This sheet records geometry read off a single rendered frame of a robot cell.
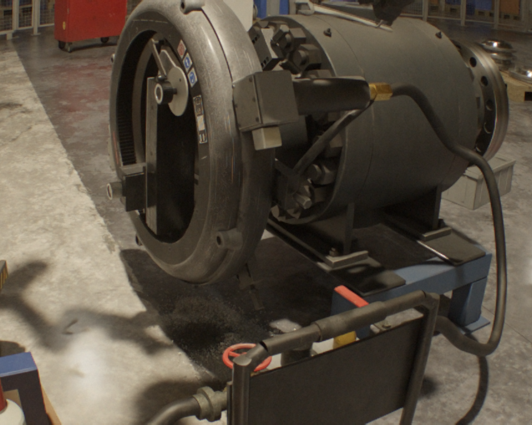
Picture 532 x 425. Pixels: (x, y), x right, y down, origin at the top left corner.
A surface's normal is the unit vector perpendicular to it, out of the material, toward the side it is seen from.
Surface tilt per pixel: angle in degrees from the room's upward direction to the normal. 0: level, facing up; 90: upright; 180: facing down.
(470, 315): 90
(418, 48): 38
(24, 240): 0
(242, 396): 90
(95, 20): 90
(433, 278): 90
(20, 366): 7
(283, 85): 68
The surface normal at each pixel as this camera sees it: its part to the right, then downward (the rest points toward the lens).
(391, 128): 0.52, 0.24
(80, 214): 0.04, -0.92
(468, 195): -0.73, 0.24
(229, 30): 0.34, -0.49
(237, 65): 0.44, -0.24
